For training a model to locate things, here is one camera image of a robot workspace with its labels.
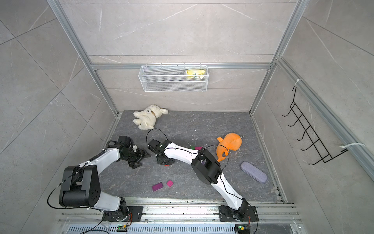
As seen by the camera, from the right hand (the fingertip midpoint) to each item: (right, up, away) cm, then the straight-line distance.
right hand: (165, 161), depth 92 cm
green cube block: (+17, +14, -31) cm, 38 cm away
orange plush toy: (+43, +13, +1) cm, 45 cm away
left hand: (-11, +4, -2) cm, 12 cm away
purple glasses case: (+54, -4, -7) cm, 55 cm away
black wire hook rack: (+71, +17, -30) cm, 79 cm away
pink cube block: (+4, -10, -9) cm, 14 cm away
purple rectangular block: (-3, -12, -10) cm, 16 cm away
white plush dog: (-16, +28, +12) cm, 34 cm away
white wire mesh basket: (+4, +57, +9) cm, 58 cm away
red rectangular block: (+1, -2, -2) cm, 3 cm away
